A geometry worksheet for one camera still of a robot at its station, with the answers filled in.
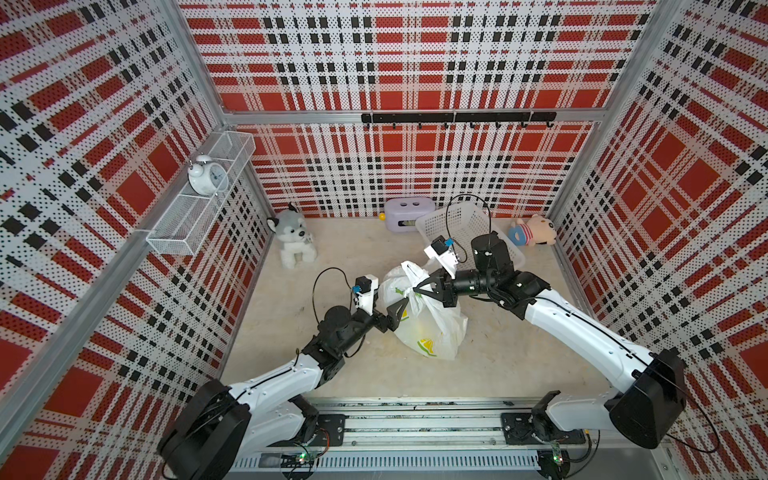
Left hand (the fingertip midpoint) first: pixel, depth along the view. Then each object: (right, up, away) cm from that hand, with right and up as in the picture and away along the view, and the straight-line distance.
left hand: (399, 292), depth 78 cm
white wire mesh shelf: (-67, +20, +13) cm, 71 cm away
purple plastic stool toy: (+1, +25, +31) cm, 40 cm away
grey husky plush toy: (-35, +14, +20) cm, 43 cm away
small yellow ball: (-7, +24, +37) cm, 45 cm away
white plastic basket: (+23, +21, +37) cm, 48 cm away
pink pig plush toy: (+50, +18, +30) cm, 61 cm away
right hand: (+5, +2, -9) cm, 11 cm away
